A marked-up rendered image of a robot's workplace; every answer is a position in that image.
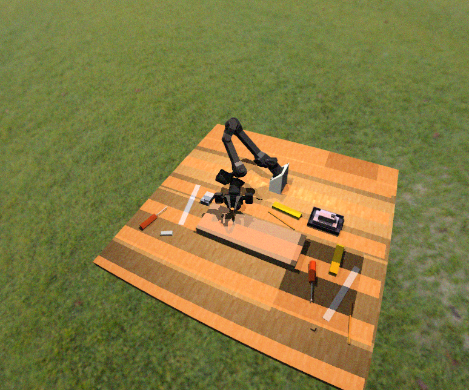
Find white flat strip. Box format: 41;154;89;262
178;185;200;225
323;266;360;322

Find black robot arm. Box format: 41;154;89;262
215;117;284;187

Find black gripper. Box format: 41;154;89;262
214;183;253;211

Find red-handled awl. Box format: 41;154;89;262
308;261;316;301
140;206;168;230

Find yellow rectangular block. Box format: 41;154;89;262
329;243;344;276
272;201;302;220

